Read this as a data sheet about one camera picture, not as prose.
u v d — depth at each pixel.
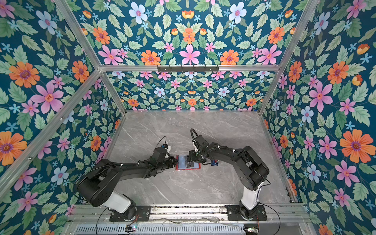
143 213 0.74
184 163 0.91
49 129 0.61
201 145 0.73
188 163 0.91
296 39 0.79
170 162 0.82
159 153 0.72
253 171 0.49
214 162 0.90
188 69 0.93
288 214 0.75
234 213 0.73
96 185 0.45
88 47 0.82
